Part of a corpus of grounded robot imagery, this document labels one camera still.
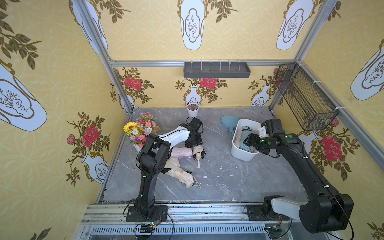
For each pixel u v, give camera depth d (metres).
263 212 0.73
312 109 0.73
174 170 0.84
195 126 0.80
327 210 0.38
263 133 0.71
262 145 0.67
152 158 0.53
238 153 0.85
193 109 1.10
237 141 0.95
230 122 1.12
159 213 0.73
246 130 0.94
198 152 0.90
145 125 0.89
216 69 0.92
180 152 0.92
